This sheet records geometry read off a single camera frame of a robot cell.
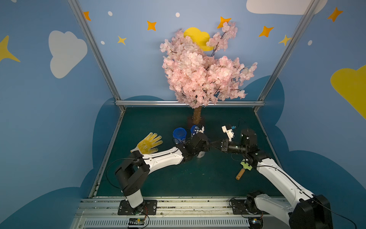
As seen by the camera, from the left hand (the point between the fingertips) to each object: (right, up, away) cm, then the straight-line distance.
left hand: (210, 140), depth 83 cm
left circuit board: (-40, -41, -11) cm, 58 cm away
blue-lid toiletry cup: (-18, +3, +5) cm, 19 cm away
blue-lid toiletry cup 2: (-10, +7, -8) cm, 15 cm away
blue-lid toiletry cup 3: (-4, -11, +7) cm, 14 cm away
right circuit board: (+22, -42, -10) cm, 49 cm away
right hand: (0, -1, -8) cm, 8 cm away
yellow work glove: (-43, -7, +15) cm, 46 cm away
